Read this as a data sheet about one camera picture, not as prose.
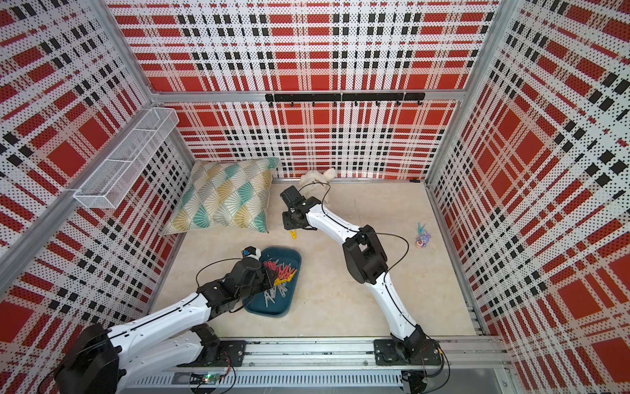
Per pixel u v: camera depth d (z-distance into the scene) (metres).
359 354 0.75
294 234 1.01
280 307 0.80
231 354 0.74
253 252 0.78
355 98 0.90
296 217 0.75
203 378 0.69
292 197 0.78
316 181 1.08
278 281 0.85
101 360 0.40
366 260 0.59
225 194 0.94
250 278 0.65
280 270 0.88
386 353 0.73
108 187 0.69
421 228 1.03
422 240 0.96
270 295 0.84
